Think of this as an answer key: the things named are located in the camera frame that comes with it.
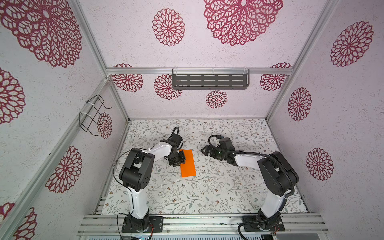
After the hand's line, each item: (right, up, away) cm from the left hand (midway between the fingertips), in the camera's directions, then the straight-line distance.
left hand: (182, 166), depth 95 cm
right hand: (+15, +11, 0) cm, 19 cm away
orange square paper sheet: (+4, -2, -1) cm, 4 cm away
